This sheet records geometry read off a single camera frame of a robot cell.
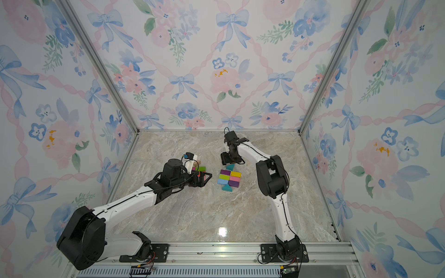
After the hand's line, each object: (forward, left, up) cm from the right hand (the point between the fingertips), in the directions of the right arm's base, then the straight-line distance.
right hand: (228, 160), depth 103 cm
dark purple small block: (-7, +2, -1) cm, 8 cm away
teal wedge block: (-17, +1, -1) cm, 17 cm away
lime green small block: (-11, +2, -1) cm, 11 cm away
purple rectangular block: (-15, -3, -2) cm, 15 cm away
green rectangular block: (-7, +15, +1) cm, 17 cm away
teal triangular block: (-5, -1, +1) cm, 5 cm away
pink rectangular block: (-11, -3, -2) cm, 12 cm away
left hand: (-17, +10, +13) cm, 24 cm away
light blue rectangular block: (-14, +4, -1) cm, 14 cm away
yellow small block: (-9, -4, -1) cm, 10 cm away
